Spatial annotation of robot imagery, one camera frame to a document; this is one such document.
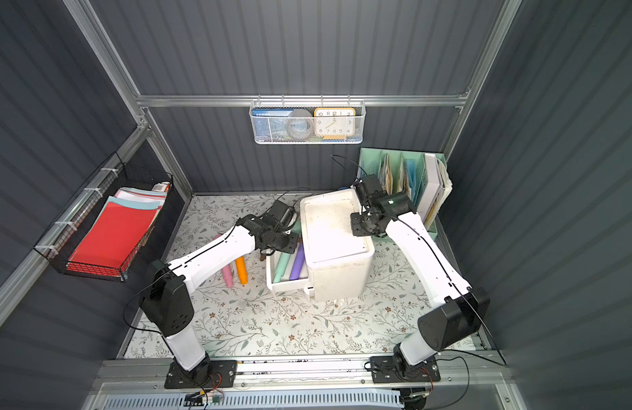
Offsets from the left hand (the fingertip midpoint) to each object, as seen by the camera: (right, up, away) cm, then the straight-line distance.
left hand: (291, 242), depth 86 cm
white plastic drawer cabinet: (+15, -5, -16) cm, 23 cm away
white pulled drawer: (-1, -12, -9) cm, 15 cm away
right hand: (+25, +6, -8) cm, 27 cm away
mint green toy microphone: (-2, -5, -4) cm, 7 cm away
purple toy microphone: (+3, -7, 0) cm, 8 cm away
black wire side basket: (-55, +19, -6) cm, 58 cm away
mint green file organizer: (+41, +27, +15) cm, 51 cm away
